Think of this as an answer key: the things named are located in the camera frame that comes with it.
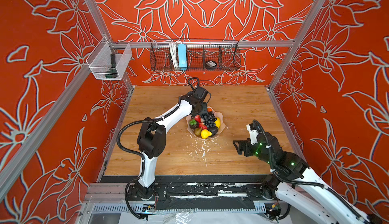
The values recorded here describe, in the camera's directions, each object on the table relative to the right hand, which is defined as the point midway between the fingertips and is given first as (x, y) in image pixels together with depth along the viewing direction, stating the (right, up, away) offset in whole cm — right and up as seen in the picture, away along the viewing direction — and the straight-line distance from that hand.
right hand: (237, 140), depth 73 cm
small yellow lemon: (-15, +1, +12) cm, 19 cm away
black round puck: (-11, +44, +22) cm, 50 cm away
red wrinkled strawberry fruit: (-16, +5, +16) cm, 23 cm away
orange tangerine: (-11, +14, +24) cm, 30 cm away
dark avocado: (-10, +3, +13) cm, 17 cm away
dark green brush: (-66, +35, +6) cm, 75 cm away
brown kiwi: (-19, +2, +14) cm, 24 cm away
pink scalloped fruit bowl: (-23, +1, +15) cm, 28 cm away
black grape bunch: (-13, +9, +14) cm, 21 cm away
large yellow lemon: (-7, +7, +18) cm, 20 cm away
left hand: (-16, +15, +18) cm, 28 cm away
